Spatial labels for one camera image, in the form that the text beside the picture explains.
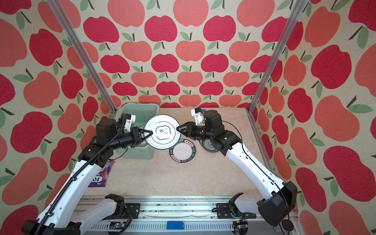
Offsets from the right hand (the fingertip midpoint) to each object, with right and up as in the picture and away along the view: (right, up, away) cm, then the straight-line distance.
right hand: (181, 128), depth 68 cm
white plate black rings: (-8, -3, +1) cm, 8 cm away
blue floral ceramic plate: (+17, -13, +33) cm, 39 cm away
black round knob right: (+47, -42, -5) cm, 63 cm away
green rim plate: (0, -17, +27) cm, 32 cm away
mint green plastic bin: (-34, +11, +54) cm, 65 cm away
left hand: (-13, -3, -2) cm, 13 cm away
